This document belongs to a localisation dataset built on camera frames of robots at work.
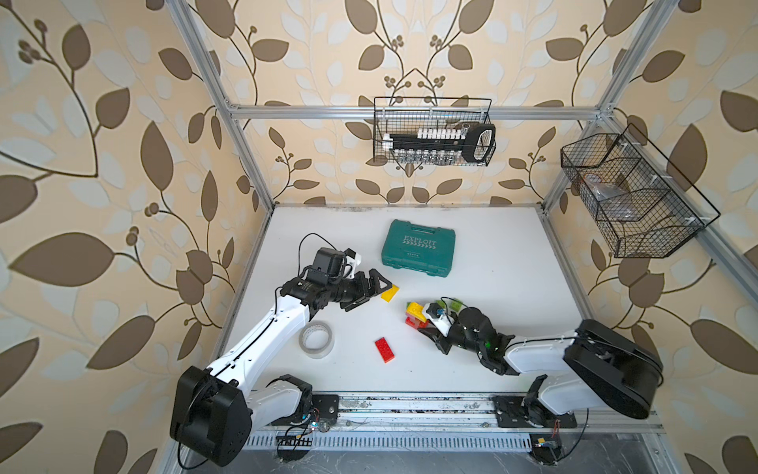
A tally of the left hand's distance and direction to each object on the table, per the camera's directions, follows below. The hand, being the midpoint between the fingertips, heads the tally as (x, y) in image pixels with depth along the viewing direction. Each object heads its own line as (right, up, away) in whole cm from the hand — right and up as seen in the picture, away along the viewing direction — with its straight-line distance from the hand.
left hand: (377, 287), depth 77 cm
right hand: (+13, -12, +9) cm, 20 cm away
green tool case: (+16, +9, +25) cm, 30 cm away
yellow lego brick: (+3, -6, +18) cm, 19 cm away
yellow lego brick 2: (+11, -7, +2) cm, 13 cm away
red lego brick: (+10, -11, +5) cm, 16 cm away
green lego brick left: (+24, -9, +15) cm, 30 cm away
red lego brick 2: (+2, -19, +6) cm, 20 cm away
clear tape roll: (-19, -17, +9) cm, 27 cm away
